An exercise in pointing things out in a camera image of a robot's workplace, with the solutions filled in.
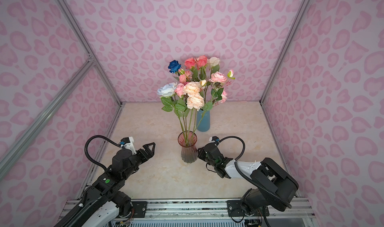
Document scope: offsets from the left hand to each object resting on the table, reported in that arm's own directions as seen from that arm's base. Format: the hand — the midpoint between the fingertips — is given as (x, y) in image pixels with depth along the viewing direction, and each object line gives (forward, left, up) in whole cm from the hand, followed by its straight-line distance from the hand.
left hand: (151, 144), depth 76 cm
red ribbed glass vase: (+2, -18, +1) cm, 19 cm away
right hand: (+2, -23, -12) cm, 26 cm away
